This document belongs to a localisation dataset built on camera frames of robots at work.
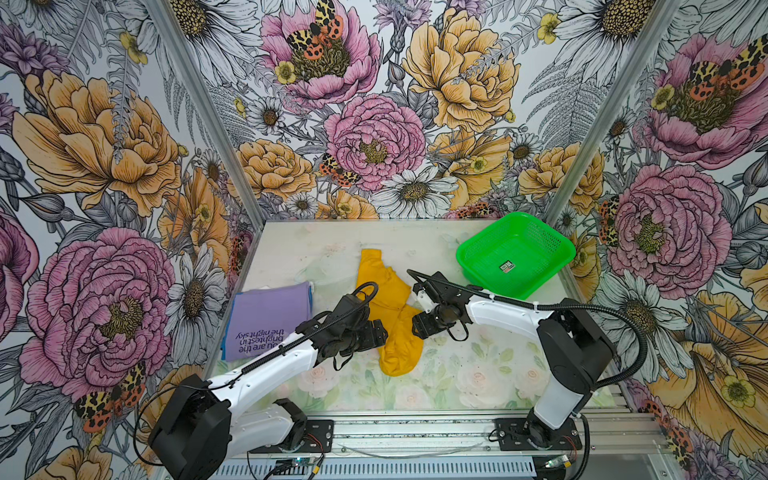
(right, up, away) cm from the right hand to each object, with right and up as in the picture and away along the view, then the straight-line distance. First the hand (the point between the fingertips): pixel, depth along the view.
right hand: (425, 336), depth 88 cm
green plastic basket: (+35, +23, +23) cm, 48 cm away
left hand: (-15, -1, -6) cm, 16 cm away
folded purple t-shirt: (-51, +4, +6) cm, 51 cm away
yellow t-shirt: (-12, +11, +9) cm, 18 cm away
